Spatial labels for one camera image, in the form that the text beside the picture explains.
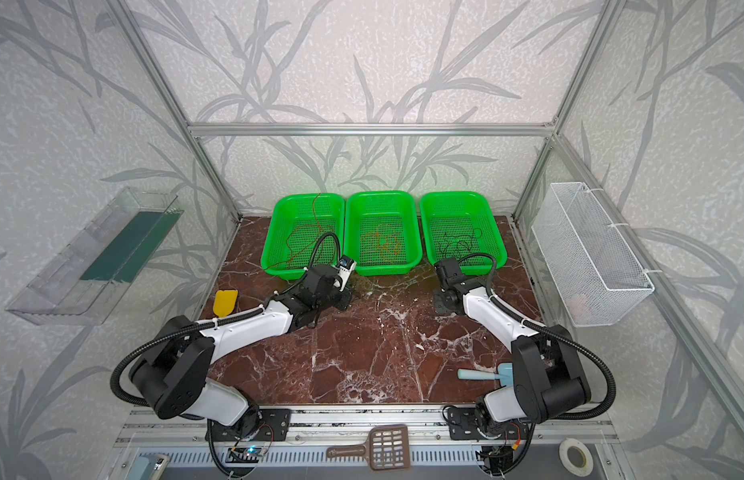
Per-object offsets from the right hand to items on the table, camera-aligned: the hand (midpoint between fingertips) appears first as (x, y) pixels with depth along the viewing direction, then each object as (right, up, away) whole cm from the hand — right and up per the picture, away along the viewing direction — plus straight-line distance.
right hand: (448, 291), depth 92 cm
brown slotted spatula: (-19, -34, -21) cm, 44 cm away
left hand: (-29, +5, -2) cm, 30 cm away
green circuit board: (-54, -37, -19) cm, 68 cm away
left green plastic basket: (-52, +19, +24) cm, 61 cm away
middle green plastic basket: (-29, +28, +27) cm, 48 cm away
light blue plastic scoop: (+14, -22, -9) cm, 27 cm away
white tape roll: (+23, -36, -23) cm, 48 cm away
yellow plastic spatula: (-73, -4, +5) cm, 73 cm away
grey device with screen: (-71, -34, -27) cm, 83 cm away
